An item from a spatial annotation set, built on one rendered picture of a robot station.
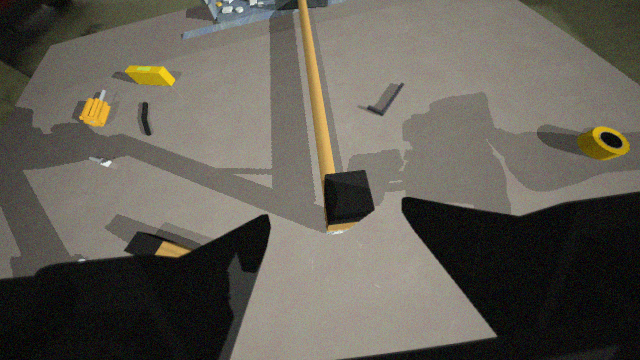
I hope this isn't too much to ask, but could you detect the black bent bar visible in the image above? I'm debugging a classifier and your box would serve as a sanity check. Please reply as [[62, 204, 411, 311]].
[[141, 101, 151, 136]]

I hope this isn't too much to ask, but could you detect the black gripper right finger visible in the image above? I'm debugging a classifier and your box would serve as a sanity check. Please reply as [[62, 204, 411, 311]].
[[401, 191, 640, 337]]

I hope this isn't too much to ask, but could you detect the grey l-shaped bar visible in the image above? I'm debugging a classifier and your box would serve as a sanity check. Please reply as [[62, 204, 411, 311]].
[[367, 82, 404, 116]]

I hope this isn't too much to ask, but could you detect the yellow cylinder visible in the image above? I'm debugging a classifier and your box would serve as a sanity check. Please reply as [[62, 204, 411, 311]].
[[577, 127, 630, 160]]

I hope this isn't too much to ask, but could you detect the long wooden-handled scraper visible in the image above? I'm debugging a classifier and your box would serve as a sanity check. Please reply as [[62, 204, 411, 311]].
[[275, 0, 375, 234]]

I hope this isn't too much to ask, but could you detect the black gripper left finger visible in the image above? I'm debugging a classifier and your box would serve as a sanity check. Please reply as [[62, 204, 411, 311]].
[[34, 214, 271, 360]]

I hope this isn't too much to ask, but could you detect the yellow rectangular block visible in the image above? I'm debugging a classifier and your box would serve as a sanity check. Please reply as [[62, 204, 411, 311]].
[[125, 65, 176, 86]]

